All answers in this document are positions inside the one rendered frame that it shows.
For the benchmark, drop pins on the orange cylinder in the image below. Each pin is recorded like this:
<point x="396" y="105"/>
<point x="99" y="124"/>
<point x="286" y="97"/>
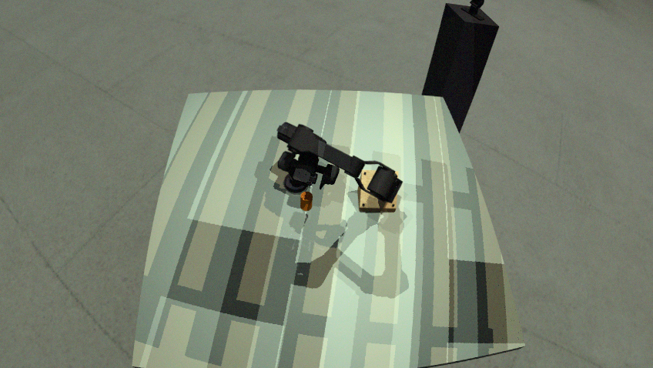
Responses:
<point x="306" y="199"/>

